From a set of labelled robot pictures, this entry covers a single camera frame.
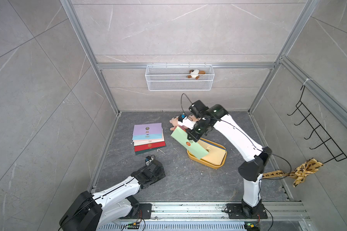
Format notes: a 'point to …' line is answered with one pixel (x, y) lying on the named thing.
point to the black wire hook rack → (323, 136)
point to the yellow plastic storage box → (205, 162)
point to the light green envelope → (181, 135)
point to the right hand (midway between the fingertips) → (190, 137)
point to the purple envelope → (147, 129)
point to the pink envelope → (148, 140)
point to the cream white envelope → (138, 142)
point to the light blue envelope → (147, 136)
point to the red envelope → (149, 146)
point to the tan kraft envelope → (215, 155)
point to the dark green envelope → (144, 151)
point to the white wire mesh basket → (180, 77)
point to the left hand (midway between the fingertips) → (164, 170)
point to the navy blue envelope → (212, 144)
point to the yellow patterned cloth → (300, 173)
